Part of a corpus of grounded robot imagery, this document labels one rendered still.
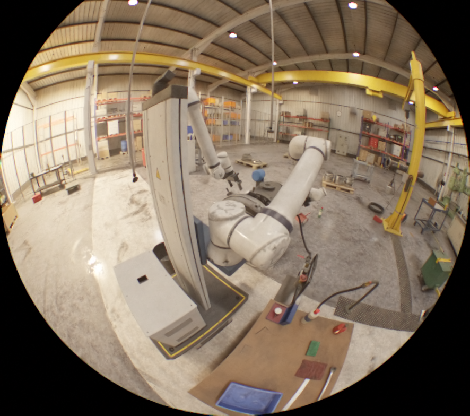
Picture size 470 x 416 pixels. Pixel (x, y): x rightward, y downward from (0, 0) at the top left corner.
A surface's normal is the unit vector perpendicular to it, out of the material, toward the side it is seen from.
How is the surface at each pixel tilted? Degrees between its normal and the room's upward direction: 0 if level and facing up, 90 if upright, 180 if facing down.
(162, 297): 0
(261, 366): 0
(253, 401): 0
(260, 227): 31
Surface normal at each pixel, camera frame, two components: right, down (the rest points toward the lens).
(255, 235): -0.34, -0.67
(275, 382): 0.04, -0.93
